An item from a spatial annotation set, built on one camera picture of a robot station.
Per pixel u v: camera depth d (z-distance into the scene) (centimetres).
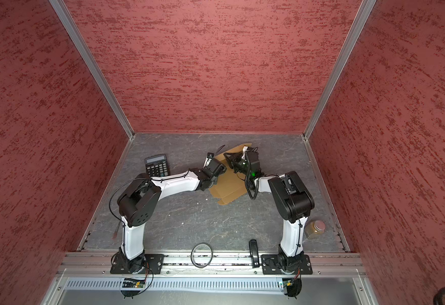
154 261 74
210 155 85
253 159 76
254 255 74
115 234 83
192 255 76
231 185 92
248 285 77
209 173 75
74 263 76
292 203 49
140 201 51
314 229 74
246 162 76
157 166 103
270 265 74
